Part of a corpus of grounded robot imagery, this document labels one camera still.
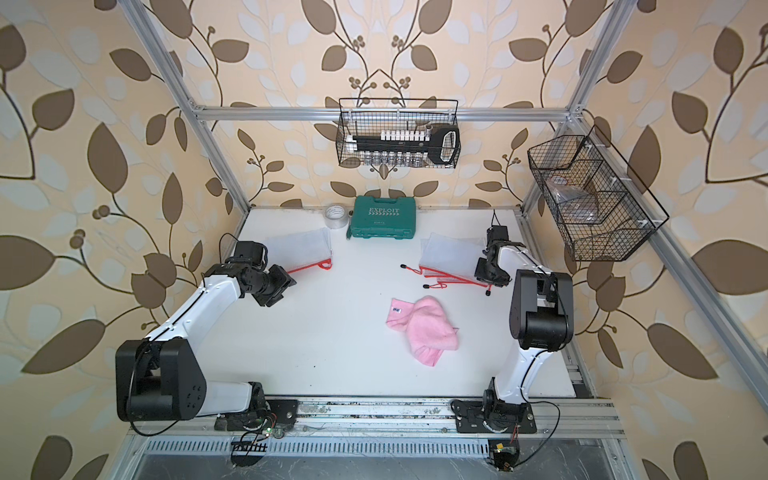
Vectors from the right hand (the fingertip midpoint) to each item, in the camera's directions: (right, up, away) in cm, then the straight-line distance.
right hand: (489, 278), depth 98 cm
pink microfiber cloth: (-22, -12, -13) cm, 28 cm away
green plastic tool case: (-36, +21, +14) cm, 44 cm away
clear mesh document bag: (-12, +6, +6) cm, 15 cm away
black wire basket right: (+21, +20, -24) cm, 37 cm away
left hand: (-63, 0, -11) cm, 64 cm away
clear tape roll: (-55, +22, +20) cm, 62 cm away
